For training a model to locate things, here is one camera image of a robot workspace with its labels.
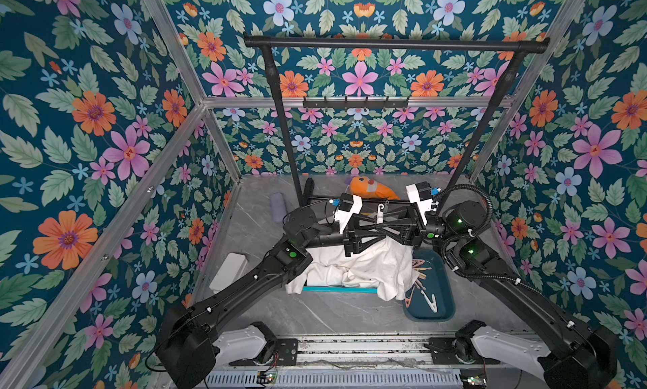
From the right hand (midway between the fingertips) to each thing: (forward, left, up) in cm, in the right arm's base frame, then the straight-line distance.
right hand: (383, 218), depth 57 cm
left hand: (-2, 0, -3) cm, 4 cm away
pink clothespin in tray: (-6, -12, -38) cm, 40 cm away
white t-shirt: (+1, -2, -25) cm, 25 cm away
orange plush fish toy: (+38, +2, -30) cm, 48 cm away
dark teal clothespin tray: (+1, -21, -37) cm, 42 cm away
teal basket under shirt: (-5, +7, -31) cm, 33 cm away
